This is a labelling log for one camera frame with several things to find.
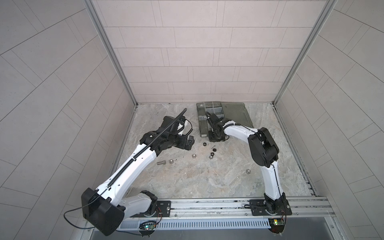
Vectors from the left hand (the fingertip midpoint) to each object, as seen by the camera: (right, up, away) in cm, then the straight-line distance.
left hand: (191, 138), depth 75 cm
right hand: (+12, -5, +24) cm, 27 cm away
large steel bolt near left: (-16, -15, +10) cm, 25 cm away
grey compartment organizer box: (+29, +15, +35) cm, 48 cm away
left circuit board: (-18, -37, -10) cm, 42 cm away
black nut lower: (+12, -12, +15) cm, 22 cm away
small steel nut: (+11, -14, +14) cm, 23 cm away
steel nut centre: (+1, -13, +14) cm, 19 cm away
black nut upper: (+8, -7, +19) cm, 22 cm away
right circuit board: (+40, -39, -7) cm, 56 cm away
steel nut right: (+32, -20, +8) cm, 38 cm away
